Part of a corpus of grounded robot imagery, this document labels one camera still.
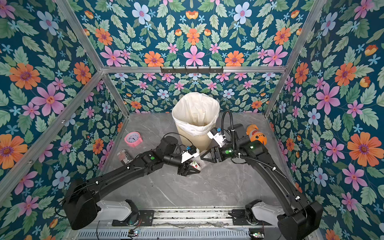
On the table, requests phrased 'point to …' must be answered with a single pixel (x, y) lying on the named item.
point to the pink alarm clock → (133, 138)
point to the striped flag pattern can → (124, 157)
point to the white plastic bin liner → (196, 113)
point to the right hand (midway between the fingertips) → (208, 153)
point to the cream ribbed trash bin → (201, 141)
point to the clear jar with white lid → (197, 163)
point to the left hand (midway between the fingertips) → (200, 166)
